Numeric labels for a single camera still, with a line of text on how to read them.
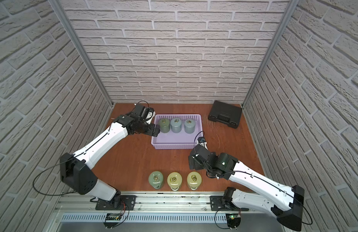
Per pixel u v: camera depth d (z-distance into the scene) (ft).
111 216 2.38
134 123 1.89
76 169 1.36
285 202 1.30
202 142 2.07
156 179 2.42
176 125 3.21
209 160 1.70
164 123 3.19
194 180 2.42
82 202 5.91
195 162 1.96
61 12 2.34
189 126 3.20
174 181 2.38
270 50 2.81
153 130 2.40
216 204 2.43
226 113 3.51
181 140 3.40
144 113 2.12
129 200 2.45
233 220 2.30
